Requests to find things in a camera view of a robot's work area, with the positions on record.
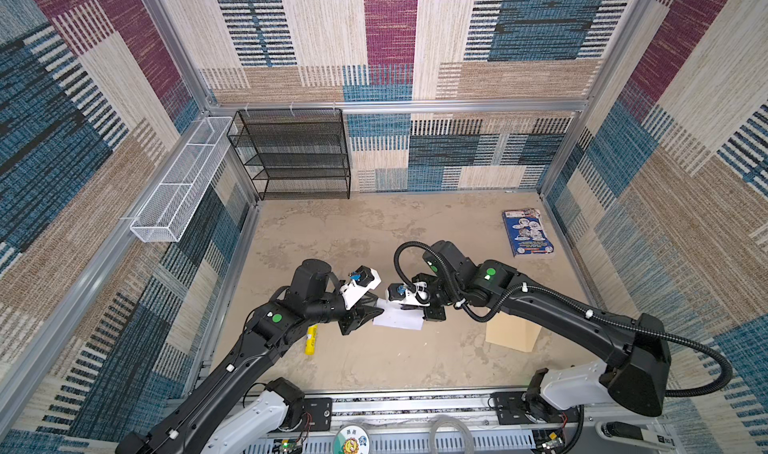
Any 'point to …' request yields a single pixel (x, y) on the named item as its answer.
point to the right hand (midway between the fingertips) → (409, 305)
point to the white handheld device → (635, 434)
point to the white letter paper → (393, 314)
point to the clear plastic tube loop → (450, 422)
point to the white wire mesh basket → (166, 215)
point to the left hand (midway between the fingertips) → (377, 299)
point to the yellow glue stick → (310, 343)
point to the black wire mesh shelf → (293, 151)
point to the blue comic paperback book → (526, 232)
